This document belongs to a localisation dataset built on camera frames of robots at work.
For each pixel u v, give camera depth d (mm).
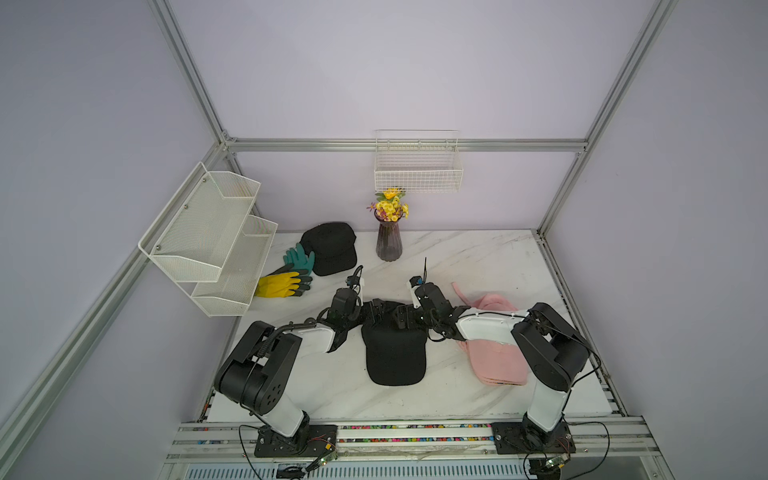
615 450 732
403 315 834
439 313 732
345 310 727
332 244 1110
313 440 732
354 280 839
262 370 459
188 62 748
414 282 853
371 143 930
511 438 732
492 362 820
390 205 930
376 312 842
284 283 1017
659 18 687
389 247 1071
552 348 485
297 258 1103
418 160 951
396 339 860
